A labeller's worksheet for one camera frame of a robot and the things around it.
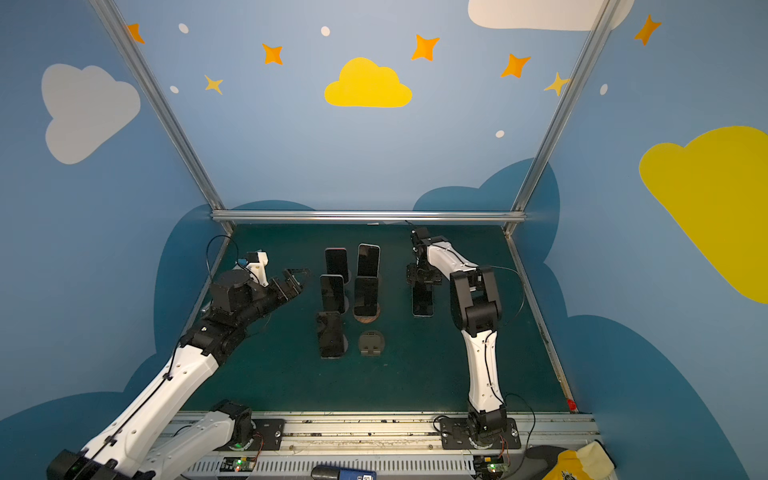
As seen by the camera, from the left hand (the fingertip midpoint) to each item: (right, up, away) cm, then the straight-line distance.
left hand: (306, 278), depth 75 cm
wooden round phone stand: (+14, -15, +21) cm, 30 cm away
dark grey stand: (+16, -22, +17) cm, 32 cm away
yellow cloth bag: (+68, -43, -5) cm, 81 cm away
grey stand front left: (+8, -20, +12) cm, 25 cm away
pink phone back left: (+3, +3, +26) cm, 27 cm away
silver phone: (+14, +4, +21) cm, 26 cm away
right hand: (+33, -3, +30) cm, 45 cm away
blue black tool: (+8, -43, -9) cm, 44 cm away
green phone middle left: (+1, -8, +30) cm, 31 cm away
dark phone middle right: (+14, -8, +23) cm, 28 cm away
